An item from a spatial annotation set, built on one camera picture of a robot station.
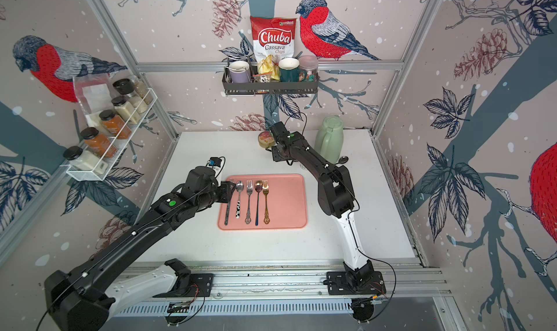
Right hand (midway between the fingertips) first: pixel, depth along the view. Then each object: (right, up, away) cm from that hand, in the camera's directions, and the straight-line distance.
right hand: (280, 153), depth 99 cm
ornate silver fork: (-14, -15, -1) cm, 21 cm away
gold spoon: (-10, -15, -1) cm, 18 cm away
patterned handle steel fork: (-22, -25, -9) cm, 35 cm away
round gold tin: (-8, +7, +15) cm, 18 cm away
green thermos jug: (+21, +6, -9) cm, 24 cm away
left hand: (-15, -9, -22) cm, 29 cm away
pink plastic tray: (+3, -22, -7) cm, 23 cm away
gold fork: (-7, -16, -1) cm, 17 cm away
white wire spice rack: (-57, +4, -23) cm, 62 cm away
